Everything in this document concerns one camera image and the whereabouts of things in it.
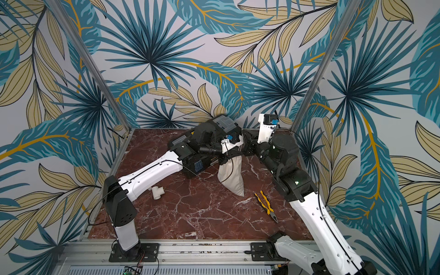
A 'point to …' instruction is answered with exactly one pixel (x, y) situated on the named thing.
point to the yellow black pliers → (269, 209)
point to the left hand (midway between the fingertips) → (240, 153)
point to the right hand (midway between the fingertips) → (231, 135)
